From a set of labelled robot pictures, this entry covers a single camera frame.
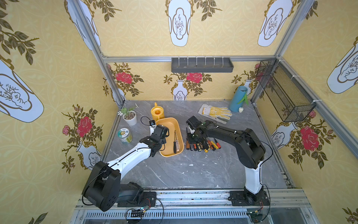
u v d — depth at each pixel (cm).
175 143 92
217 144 94
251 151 51
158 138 66
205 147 90
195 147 91
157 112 106
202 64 93
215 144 93
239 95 100
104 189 41
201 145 92
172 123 94
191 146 90
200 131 69
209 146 92
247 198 65
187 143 84
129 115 101
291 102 74
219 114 110
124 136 90
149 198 73
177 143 93
